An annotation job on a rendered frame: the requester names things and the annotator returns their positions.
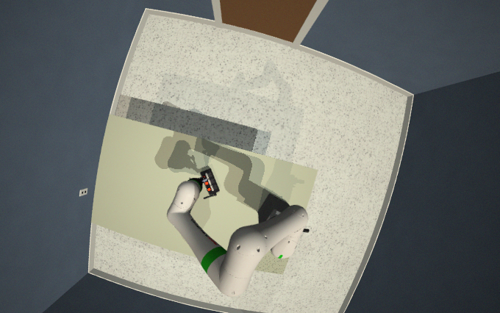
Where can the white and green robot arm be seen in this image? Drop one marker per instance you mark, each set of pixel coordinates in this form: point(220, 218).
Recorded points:
point(231, 270)

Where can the black power strip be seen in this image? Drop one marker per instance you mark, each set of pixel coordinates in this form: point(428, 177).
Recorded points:
point(211, 184)

